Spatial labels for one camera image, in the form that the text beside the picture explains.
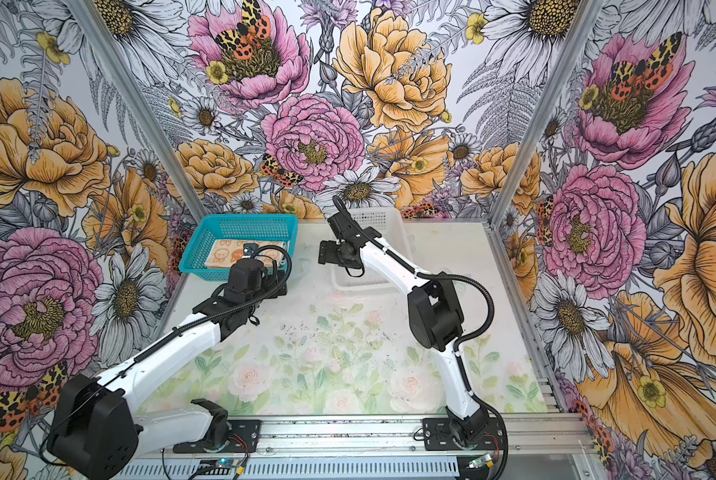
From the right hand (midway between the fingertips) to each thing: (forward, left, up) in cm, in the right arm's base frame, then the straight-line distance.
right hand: (334, 265), depth 93 cm
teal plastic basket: (+19, +47, -2) cm, 51 cm away
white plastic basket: (+25, -20, -8) cm, 32 cm away
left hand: (-8, +18, +4) cm, 20 cm away
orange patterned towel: (+11, +40, -6) cm, 42 cm away
